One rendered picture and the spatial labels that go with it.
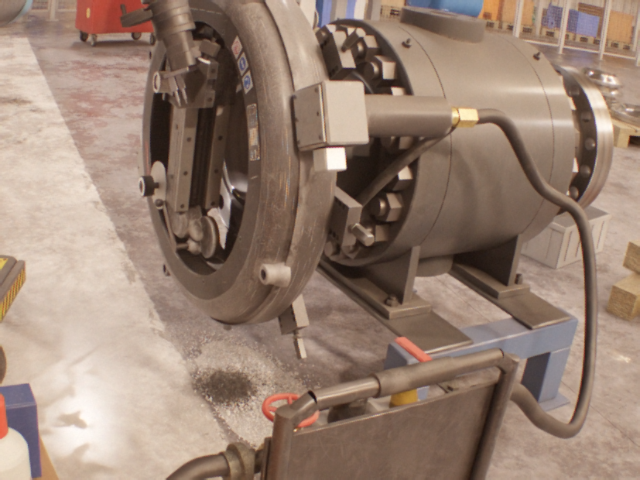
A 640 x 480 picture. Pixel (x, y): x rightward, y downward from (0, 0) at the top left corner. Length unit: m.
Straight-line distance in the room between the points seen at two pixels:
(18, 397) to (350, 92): 0.76
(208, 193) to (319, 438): 0.90
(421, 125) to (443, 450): 0.58
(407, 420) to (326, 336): 1.21
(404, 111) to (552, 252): 1.75
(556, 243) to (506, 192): 1.22
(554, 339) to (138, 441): 1.03
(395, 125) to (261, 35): 0.29
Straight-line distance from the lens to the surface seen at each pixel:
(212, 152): 1.74
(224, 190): 1.87
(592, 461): 1.98
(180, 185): 1.74
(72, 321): 2.24
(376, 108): 1.37
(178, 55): 1.45
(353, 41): 1.41
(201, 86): 1.60
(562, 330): 2.04
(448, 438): 1.15
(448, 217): 1.77
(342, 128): 1.31
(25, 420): 0.85
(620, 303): 2.79
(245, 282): 1.52
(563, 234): 3.03
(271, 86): 1.41
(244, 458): 1.00
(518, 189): 1.87
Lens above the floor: 1.06
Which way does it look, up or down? 22 degrees down
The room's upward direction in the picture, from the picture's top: 7 degrees clockwise
